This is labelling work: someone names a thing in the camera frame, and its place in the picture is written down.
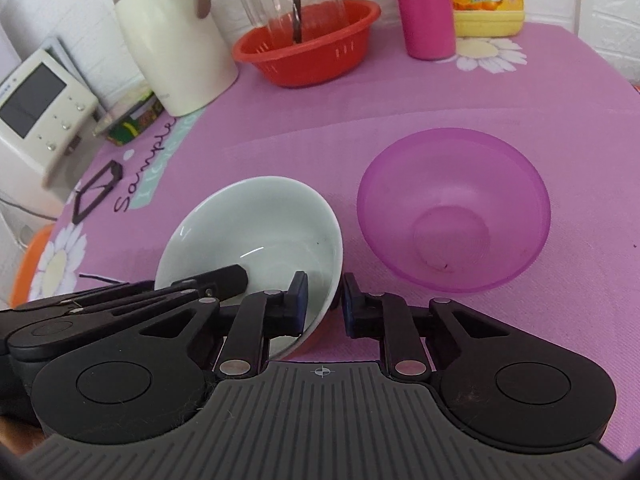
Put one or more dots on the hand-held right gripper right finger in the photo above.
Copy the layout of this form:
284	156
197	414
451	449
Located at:
350	305

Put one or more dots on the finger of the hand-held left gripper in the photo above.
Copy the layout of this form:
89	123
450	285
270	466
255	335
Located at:
230	280

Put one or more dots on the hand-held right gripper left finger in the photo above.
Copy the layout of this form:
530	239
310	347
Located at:
300	300

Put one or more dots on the red ceramic bowl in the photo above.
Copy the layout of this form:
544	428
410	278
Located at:
260	225

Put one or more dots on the orange plastic stool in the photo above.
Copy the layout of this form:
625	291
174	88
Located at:
30	265

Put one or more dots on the purple plastic bowl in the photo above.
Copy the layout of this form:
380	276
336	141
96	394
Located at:
450	185

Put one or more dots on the purple floral tablecloth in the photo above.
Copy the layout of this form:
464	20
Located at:
300	130

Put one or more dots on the green patterned container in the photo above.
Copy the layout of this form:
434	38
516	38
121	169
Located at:
132	122

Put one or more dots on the white appliance with screen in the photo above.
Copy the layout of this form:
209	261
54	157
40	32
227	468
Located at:
30	105

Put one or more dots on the red plastic basket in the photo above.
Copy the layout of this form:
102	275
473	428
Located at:
310	65

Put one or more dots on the cream thermos jug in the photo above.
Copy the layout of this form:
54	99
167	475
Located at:
170	50

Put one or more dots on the black stirring stick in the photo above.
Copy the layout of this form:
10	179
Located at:
297	10

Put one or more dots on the pink water bottle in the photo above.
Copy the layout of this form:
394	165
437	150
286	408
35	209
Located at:
425	10

